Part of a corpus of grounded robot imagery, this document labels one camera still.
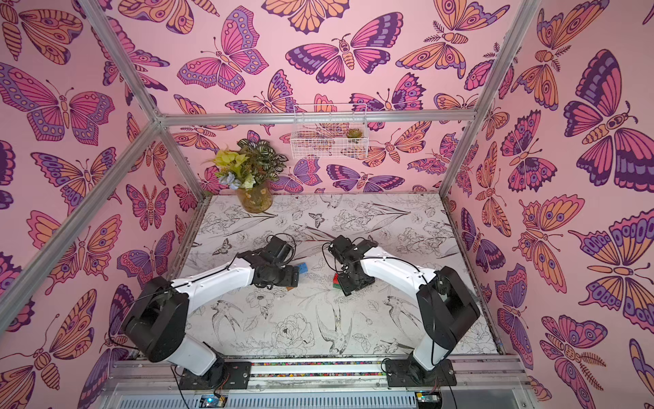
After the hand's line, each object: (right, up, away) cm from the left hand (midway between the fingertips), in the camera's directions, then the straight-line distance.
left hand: (292, 276), depth 90 cm
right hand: (+22, -2, -3) cm, 22 cm away
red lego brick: (+15, -1, 0) cm, 15 cm away
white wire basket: (+13, +53, +16) cm, 57 cm away
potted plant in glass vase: (-18, +40, +11) cm, 46 cm away
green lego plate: (+16, -4, +2) cm, 17 cm away
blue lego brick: (+3, +2, +5) cm, 6 cm away
